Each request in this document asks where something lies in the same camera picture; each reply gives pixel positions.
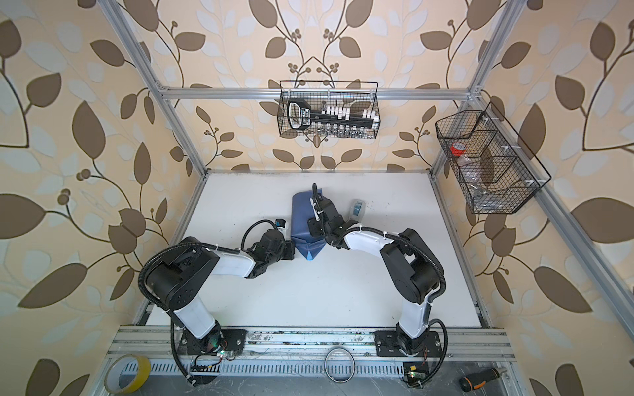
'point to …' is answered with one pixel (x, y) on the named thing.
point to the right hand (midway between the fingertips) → (315, 220)
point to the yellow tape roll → (114, 368)
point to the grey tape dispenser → (357, 209)
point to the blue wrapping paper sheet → (303, 210)
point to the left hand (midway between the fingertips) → (293, 241)
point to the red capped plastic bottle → (458, 148)
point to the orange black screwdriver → (476, 380)
